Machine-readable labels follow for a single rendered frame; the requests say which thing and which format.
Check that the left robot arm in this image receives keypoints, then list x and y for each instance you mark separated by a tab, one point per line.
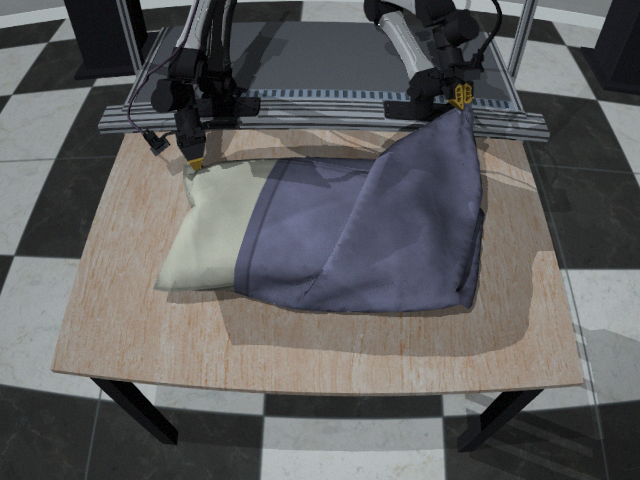
459	28

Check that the grey slotted metal crossbar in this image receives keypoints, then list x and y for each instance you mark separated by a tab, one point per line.
114	120

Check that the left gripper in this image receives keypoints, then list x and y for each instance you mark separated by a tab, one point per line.
452	89

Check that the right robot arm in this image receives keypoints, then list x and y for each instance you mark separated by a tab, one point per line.
189	63

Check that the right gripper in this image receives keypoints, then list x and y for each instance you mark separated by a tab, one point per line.
192	148

